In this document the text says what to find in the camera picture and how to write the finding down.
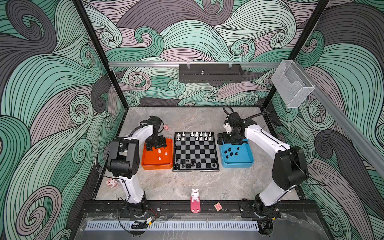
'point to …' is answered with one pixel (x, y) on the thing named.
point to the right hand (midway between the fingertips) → (225, 141)
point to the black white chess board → (195, 151)
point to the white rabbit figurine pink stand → (195, 201)
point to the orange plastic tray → (158, 158)
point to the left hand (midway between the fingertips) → (159, 146)
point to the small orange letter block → (218, 206)
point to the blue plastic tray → (236, 155)
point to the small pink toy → (166, 127)
